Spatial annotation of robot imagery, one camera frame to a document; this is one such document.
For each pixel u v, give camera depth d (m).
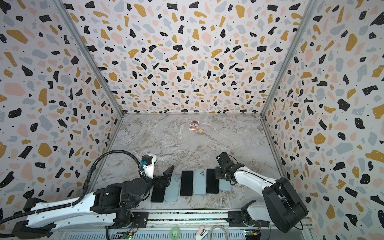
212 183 0.87
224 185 0.86
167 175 0.57
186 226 0.73
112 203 0.48
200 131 1.10
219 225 0.73
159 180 0.56
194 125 1.13
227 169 0.67
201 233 0.69
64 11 0.71
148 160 0.53
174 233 0.71
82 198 0.45
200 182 0.88
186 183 0.86
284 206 0.42
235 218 0.75
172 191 0.82
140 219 0.74
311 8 0.72
